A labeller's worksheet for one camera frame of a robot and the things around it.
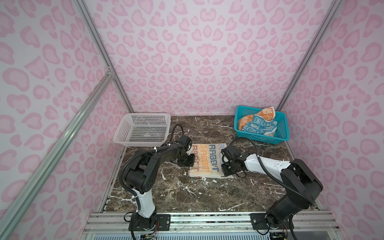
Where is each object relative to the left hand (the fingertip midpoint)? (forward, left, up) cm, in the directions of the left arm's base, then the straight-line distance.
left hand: (194, 162), depth 93 cm
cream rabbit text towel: (+1, -9, 0) cm, 9 cm away
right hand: (-6, -18, +1) cm, 19 cm away
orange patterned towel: (+33, -53, +8) cm, 62 cm away
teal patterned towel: (+28, -48, +1) cm, 55 cm away
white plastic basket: (+27, +38, 0) cm, 47 cm away
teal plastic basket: (+17, -59, +5) cm, 62 cm away
